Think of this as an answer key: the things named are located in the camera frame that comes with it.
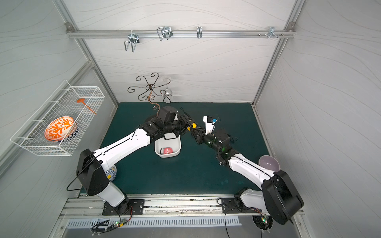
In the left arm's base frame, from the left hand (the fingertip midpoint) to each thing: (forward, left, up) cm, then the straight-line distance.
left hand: (195, 124), depth 76 cm
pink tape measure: (-3, +17, -24) cm, 30 cm away
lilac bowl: (-9, -45, -25) cm, 53 cm away
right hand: (0, +2, -2) cm, 3 cm away
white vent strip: (-40, +19, -26) cm, 51 cm away
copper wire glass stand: (+25, +33, +5) cm, 42 cm away
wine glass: (+28, +18, -2) cm, 34 cm away
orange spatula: (+10, +62, +6) cm, 63 cm away
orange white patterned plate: (-10, +59, +8) cm, 60 cm away
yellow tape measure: (-1, 0, 0) cm, 1 cm away
